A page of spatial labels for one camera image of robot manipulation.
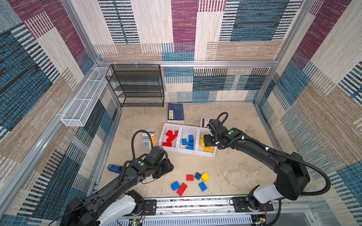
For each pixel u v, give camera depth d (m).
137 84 1.09
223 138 0.60
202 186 0.79
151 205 0.74
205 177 0.81
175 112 1.16
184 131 1.01
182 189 0.78
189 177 0.83
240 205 0.73
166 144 0.94
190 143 0.96
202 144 0.79
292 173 0.42
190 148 0.92
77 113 0.91
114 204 0.56
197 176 0.83
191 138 0.97
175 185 0.79
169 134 0.99
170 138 0.98
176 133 0.97
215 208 0.73
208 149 0.92
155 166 0.60
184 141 0.97
